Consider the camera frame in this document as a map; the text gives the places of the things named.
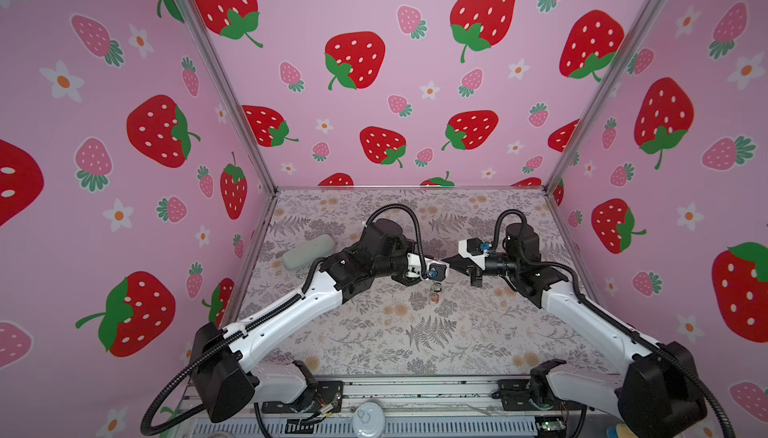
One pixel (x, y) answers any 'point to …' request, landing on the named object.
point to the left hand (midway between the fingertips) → (430, 248)
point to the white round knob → (368, 421)
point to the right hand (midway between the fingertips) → (441, 260)
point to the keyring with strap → (435, 297)
